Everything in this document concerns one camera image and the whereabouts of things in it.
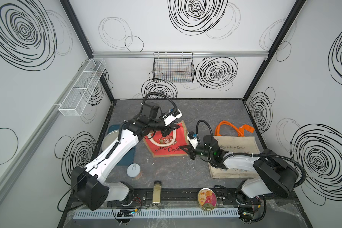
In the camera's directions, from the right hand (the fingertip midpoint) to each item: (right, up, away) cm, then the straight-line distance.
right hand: (181, 148), depth 81 cm
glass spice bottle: (-13, -21, -9) cm, 26 cm away
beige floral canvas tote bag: (+34, +2, +13) cm, 36 cm away
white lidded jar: (-27, -13, -3) cm, 30 cm away
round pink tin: (+13, -23, -10) cm, 28 cm away
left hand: (-2, +15, -9) cm, 17 cm away
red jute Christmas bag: (-12, +2, -5) cm, 13 cm away
